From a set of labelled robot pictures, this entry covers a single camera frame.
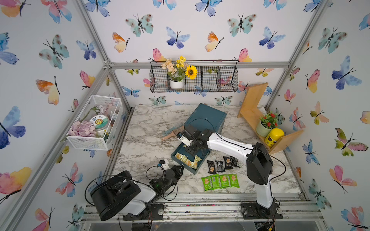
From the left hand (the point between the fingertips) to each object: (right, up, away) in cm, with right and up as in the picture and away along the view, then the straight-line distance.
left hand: (187, 166), depth 85 cm
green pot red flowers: (+48, +26, +1) cm, 55 cm away
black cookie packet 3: (+15, -1, +3) cm, 15 cm away
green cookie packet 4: (+27, -7, -2) cm, 28 cm away
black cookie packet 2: (+20, -1, +3) cm, 20 cm away
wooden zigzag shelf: (+46, +31, +19) cm, 58 cm away
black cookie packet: (+25, +1, +4) cm, 25 cm away
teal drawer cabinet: (+11, +29, 0) cm, 31 cm away
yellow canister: (+50, +18, -2) cm, 54 cm away
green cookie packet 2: (+16, -8, -3) cm, 18 cm away
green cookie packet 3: (+21, -8, -3) cm, 23 cm away
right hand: (+2, +11, +1) cm, 12 cm away
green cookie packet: (+12, -9, -3) cm, 15 cm away
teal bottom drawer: (-4, +7, +10) cm, 13 cm away
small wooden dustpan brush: (-10, +19, +18) cm, 28 cm away
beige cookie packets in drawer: (-2, +3, +4) cm, 5 cm away
